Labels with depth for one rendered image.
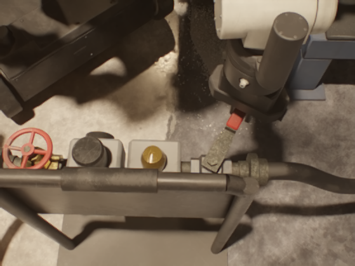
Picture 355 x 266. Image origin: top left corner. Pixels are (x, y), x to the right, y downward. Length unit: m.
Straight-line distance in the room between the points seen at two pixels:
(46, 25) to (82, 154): 0.61
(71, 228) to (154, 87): 0.46
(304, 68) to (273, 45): 0.74
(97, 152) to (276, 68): 0.29
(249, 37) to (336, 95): 0.87
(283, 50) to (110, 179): 0.26
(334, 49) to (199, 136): 0.42
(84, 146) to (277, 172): 0.30
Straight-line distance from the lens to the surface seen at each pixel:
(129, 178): 0.52
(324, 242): 1.14
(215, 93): 0.62
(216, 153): 0.64
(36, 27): 1.17
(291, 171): 0.67
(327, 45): 1.10
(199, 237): 1.07
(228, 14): 0.44
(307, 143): 1.21
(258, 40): 0.47
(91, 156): 0.61
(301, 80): 1.22
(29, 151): 0.64
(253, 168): 0.65
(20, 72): 1.12
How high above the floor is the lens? 1.06
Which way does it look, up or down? 66 degrees down
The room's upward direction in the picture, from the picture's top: straight up
